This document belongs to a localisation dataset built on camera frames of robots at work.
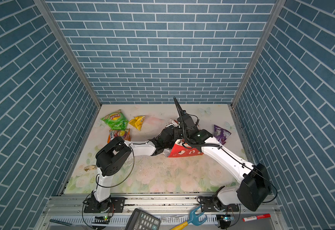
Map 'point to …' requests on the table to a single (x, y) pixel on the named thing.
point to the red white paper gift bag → (179, 149)
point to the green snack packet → (116, 120)
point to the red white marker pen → (254, 217)
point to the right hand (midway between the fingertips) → (173, 127)
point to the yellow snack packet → (137, 121)
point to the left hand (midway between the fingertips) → (187, 141)
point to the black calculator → (139, 220)
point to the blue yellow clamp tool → (195, 219)
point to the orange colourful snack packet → (125, 134)
